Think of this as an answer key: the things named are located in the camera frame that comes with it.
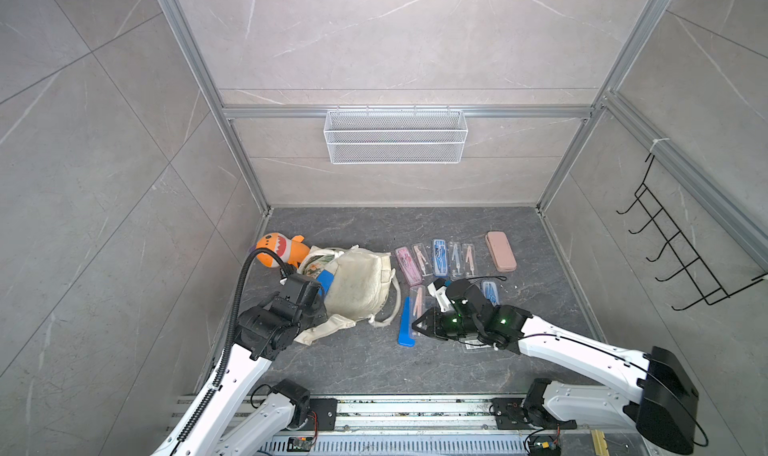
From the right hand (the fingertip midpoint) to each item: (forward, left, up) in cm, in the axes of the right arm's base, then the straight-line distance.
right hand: (416, 328), depth 74 cm
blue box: (+17, -26, -14) cm, 34 cm away
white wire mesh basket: (+61, +8, +16) cm, 63 cm away
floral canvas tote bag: (+15, +14, -6) cm, 21 cm away
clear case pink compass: (+30, -5, -14) cm, 33 cm away
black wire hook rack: (-1, -57, +20) cm, 61 cm away
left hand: (+5, +24, +5) cm, 25 cm away
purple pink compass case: (+27, 0, -13) cm, 29 cm away
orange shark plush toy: (+30, +39, -6) cm, 49 cm away
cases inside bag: (+22, +28, -12) cm, 38 cm away
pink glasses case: (+33, -33, -13) cm, 48 cm away
